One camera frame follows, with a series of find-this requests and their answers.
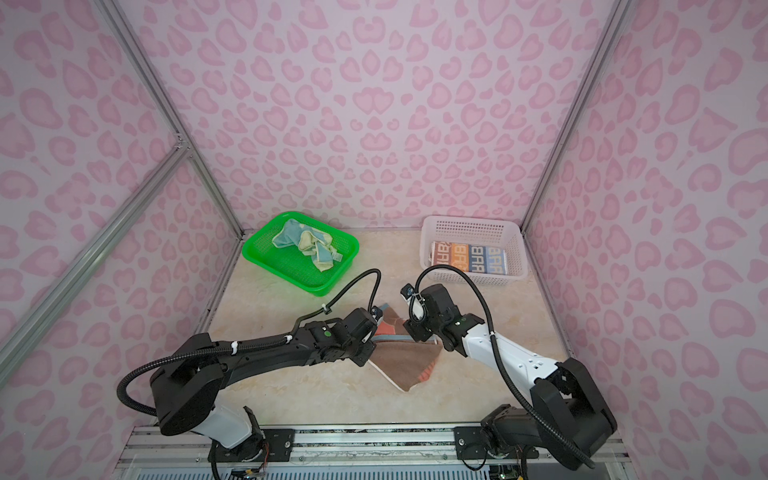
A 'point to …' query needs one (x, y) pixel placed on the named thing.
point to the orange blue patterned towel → (469, 257)
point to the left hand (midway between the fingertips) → (374, 346)
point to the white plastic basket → (502, 234)
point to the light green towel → (310, 241)
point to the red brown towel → (405, 360)
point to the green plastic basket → (290, 264)
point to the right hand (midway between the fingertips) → (414, 311)
